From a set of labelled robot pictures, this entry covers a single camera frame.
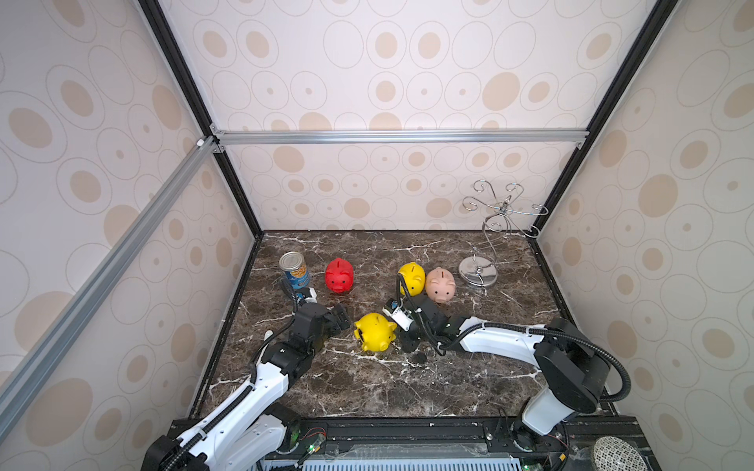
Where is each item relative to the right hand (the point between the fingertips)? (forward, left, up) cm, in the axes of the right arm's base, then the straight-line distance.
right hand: (406, 325), depth 89 cm
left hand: (-1, +17, +10) cm, 20 cm away
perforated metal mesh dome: (-30, -50, -4) cm, 58 cm away
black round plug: (-8, -4, -5) cm, 10 cm away
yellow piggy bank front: (+15, -2, +5) cm, 16 cm away
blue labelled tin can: (+17, +38, +7) cm, 42 cm away
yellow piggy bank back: (-5, +9, +4) cm, 11 cm away
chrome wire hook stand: (+25, -27, -3) cm, 37 cm away
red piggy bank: (+14, +22, +6) cm, 27 cm away
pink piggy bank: (+12, -10, +5) cm, 17 cm away
